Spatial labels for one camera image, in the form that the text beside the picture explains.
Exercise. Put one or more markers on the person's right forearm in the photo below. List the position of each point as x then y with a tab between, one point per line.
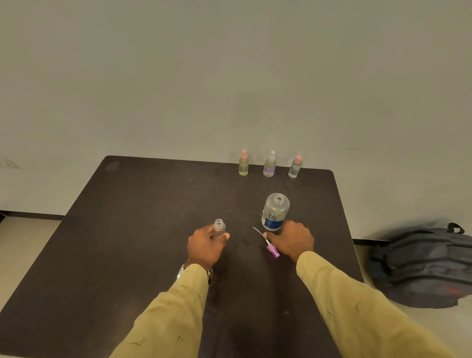
368	313

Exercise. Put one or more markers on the person's right hand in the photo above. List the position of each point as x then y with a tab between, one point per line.
293	239

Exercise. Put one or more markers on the large clear bottle blue label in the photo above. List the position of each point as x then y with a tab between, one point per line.
276	212

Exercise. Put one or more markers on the grey backpack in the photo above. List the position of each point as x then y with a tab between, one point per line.
424	269

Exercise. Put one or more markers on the person's left forearm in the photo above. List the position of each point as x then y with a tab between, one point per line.
166	321

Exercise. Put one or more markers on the small bottle magenta cap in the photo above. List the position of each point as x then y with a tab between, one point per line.
218	228

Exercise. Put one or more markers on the person's left hand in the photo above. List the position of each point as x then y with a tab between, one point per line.
203	247

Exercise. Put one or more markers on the small clear bottle pink cap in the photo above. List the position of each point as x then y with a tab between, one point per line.
294	170

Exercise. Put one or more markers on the magenta spray cap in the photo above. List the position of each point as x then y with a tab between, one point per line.
272	250

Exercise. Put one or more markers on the yellow-green spray bottle orange cap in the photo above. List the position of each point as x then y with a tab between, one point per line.
243	167

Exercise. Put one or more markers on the silver wristwatch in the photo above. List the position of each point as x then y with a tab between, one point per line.
181	271

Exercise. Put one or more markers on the purple-tinted spray bottle white cap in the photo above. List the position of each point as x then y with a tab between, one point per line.
269	169

